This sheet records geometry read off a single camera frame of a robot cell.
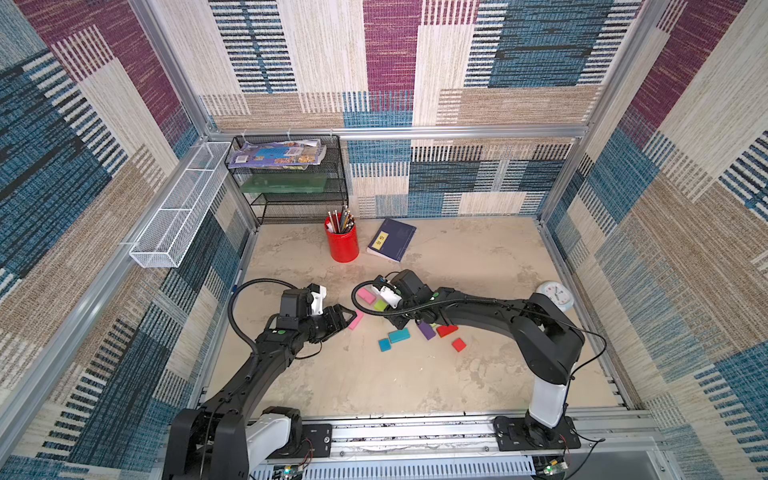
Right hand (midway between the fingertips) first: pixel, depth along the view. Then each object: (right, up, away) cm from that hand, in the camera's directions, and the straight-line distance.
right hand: (394, 311), depth 92 cm
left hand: (-12, -1, -8) cm, 14 cm away
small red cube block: (+19, -9, -3) cm, 21 cm away
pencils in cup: (-18, +28, +11) cm, 35 cm away
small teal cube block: (-3, -10, -3) cm, 10 cm away
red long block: (+16, -6, 0) cm, 17 cm away
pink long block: (-9, +4, +3) cm, 10 cm away
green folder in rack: (-35, +40, +6) cm, 54 cm away
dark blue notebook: (0, +22, +23) cm, 32 cm away
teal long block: (+2, -7, 0) cm, 8 cm away
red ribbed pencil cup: (-18, +20, +16) cm, 31 cm away
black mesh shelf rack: (-37, +35, +27) cm, 58 cm away
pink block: (-12, -4, +2) cm, 13 cm away
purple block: (+10, -6, -1) cm, 11 cm away
